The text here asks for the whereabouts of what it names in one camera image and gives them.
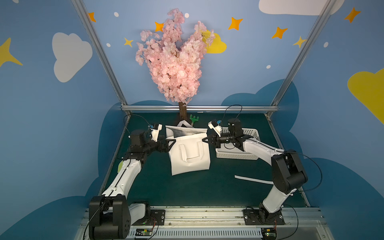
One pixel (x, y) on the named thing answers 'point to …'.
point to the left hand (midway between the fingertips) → (169, 136)
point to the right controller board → (269, 233)
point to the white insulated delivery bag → (189, 153)
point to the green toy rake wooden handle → (193, 119)
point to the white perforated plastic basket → (229, 150)
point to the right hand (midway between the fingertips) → (205, 138)
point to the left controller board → (143, 232)
